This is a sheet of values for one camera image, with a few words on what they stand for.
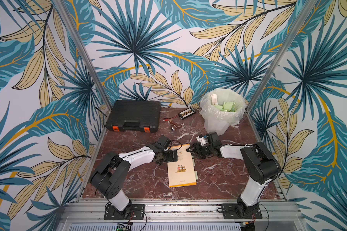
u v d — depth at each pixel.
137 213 0.72
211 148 0.76
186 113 1.14
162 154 0.70
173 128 1.04
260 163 0.50
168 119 1.13
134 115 1.09
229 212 0.73
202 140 0.91
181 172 0.86
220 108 0.88
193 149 0.85
